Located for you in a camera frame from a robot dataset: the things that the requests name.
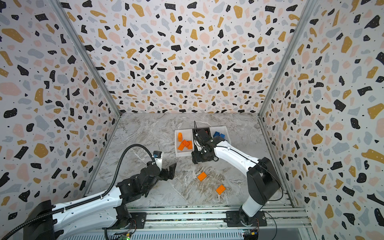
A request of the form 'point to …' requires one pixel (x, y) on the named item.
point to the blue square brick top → (216, 133)
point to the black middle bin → (195, 131)
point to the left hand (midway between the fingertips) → (171, 161)
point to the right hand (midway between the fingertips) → (196, 156)
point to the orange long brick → (202, 176)
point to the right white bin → (222, 130)
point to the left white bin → (187, 135)
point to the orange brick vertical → (180, 137)
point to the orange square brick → (190, 146)
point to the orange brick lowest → (220, 189)
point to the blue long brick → (222, 135)
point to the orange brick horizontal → (184, 143)
